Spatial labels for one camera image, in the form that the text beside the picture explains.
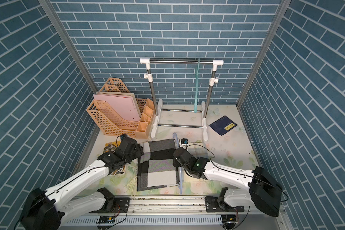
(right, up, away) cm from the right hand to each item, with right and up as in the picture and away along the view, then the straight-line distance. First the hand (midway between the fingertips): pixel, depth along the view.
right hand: (175, 156), depth 82 cm
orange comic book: (-44, +3, +13) cm, 46 cm away
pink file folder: (-34, +29, +9) cm, 45 cm away
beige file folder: (-35, +37, +3) cm, 51 cm away
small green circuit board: (-35, -29, -10) cm, 47 cm away
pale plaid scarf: (+15, +1, +11) cm, 19 cm away
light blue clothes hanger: (+3, -13, -4) cm, 14 cm away
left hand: (-19, +3, +1) cm, 19 cm away
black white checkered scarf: (-11, -7, +1) cm, 13 cm away
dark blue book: (+36, +17, +27) cm, 48 cm away
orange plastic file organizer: (-43, +19, +8) cm, 47 cm away
